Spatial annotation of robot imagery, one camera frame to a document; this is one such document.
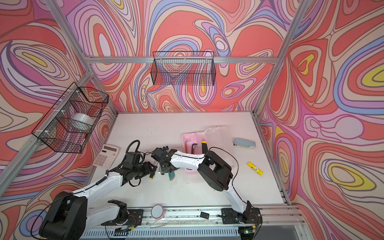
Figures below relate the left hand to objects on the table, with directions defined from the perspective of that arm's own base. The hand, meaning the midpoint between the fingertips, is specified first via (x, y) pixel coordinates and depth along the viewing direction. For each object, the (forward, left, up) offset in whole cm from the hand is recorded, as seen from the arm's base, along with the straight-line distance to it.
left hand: (154, 167), depth 89 cm
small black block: (-25, -29, -2) cm, 39 cm away
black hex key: (+11, -23, -2) cm, 26 cm away
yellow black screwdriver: (-5, 0, 0) cm, 5 cm away
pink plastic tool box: (+18, -25, +5) cm, 31 cm away
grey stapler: (+15, -57, +3) cm, 59 cm away
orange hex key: (+15, -19, 0) cm, 24 cm away
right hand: (-1, -10, -3) cm, 10 cm away
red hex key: (+14, -24, -1) cm, 28 cm away
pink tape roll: (-24, -6, +2) cm, 25 cm away
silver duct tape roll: (+9, +29, +31) cm, 44 cm away
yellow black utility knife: (+11, -30, +6) cm, 33 cm away
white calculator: (+7, +31, 0) cm, 32 cm away
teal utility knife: (-5, -11, -1) cm, 12 cm away
